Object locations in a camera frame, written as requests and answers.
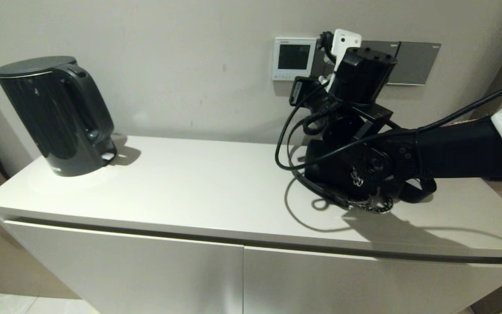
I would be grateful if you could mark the white cabinet door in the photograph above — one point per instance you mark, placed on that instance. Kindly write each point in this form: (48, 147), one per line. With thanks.
(364, 288)
(124, 270)

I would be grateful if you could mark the white sideboard cabinet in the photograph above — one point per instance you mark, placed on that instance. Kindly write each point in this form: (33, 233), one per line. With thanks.
(190, 187)

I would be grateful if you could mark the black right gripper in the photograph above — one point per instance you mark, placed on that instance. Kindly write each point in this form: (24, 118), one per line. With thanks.
(362, 74)

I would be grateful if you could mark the grey triple wall switch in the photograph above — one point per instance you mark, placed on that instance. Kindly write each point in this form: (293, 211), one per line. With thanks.
(320, 65)

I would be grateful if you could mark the grey single wall switch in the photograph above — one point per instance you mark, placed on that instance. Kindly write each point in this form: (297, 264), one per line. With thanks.
(416, 63)
(392, 69)

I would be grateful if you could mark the white wall thermostat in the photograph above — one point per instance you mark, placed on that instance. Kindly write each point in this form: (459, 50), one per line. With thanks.
(292, 56)

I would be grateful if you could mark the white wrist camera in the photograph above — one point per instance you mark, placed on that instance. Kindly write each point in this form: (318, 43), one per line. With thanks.
(347, 41)

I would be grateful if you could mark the black electric kettle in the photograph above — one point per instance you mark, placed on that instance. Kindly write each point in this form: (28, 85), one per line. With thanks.
(55, 113)

